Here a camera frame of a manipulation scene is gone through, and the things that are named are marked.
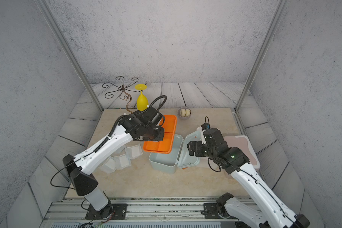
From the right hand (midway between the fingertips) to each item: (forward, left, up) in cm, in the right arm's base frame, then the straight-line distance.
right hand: (195, 145), depth 71 cm
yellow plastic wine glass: (+34, +33, -2) cm, 48 cm away
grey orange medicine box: (+1, +8, -13) cm, 15 cm away
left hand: (+5, +15, 0) cm, 16 cm away
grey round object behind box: (+40, +4, -18) cm, 44 cm away
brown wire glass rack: (+37, +43, +3) cm, 57 cm away
